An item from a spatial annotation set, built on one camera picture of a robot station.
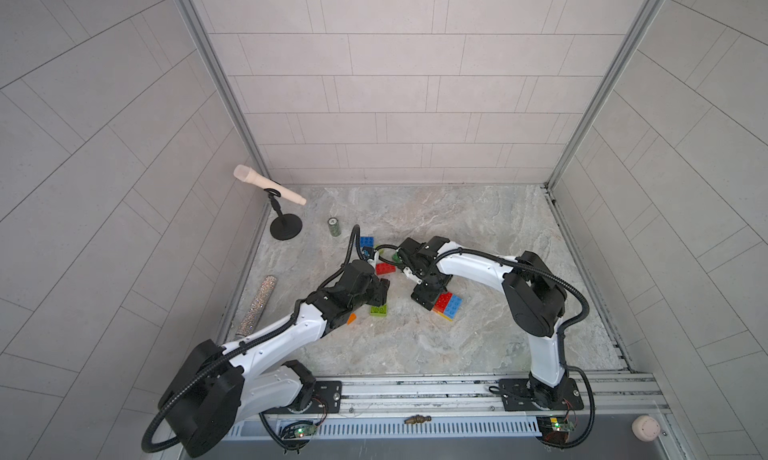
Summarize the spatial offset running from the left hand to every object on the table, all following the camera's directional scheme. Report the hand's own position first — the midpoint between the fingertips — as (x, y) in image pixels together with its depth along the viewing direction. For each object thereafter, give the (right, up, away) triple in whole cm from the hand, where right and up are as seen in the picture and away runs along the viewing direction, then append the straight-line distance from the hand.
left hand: (385, 280), depth 84 cm
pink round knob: (+59, -28, -19) cm, 68 cm away
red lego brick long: (+16, -6, 0) cm, 17 cm away
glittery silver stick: (-36, -7, -2) cm, 37 cm away
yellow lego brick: (+16, -10, -1) cm, 19 cm away
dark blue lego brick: (-7, +10, +15) cm, 19 cm away
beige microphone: (-38, +30, -2) cm, 49 cm away
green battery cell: (-18, +15, +15) cm, 28 cm away
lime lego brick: (-2, -9, 0) cm, 9 cm away
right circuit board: (+41, -30, -16) cm, 53 cm away
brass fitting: (+8, -28, -16) cm, 33 cm away
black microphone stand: (-36, +14, +18) cm, 42 cm away
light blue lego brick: (+19, -7, 0) cm, 21 cm away
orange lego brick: (-9, -11, -1) cm, 14 cm away
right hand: (+14, -6, +5) cm, 16 cm away
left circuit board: (-17, -29, -19) cm, 38 cm away
